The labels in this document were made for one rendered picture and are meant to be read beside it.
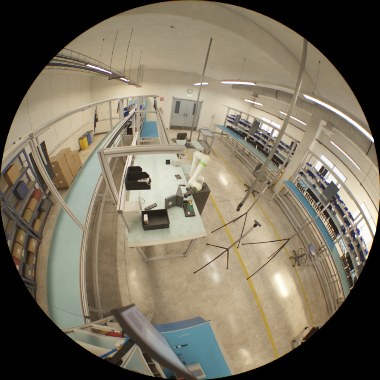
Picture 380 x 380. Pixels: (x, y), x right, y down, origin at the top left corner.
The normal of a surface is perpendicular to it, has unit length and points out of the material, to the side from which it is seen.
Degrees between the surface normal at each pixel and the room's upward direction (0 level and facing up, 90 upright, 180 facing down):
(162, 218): 0
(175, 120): 90
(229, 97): 90
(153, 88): 90
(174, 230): 0
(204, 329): 0
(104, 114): 90
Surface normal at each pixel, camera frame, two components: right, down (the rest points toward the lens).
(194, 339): 0.17, -0.71
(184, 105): 0.27, 0.70
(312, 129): -0.95, 0.07
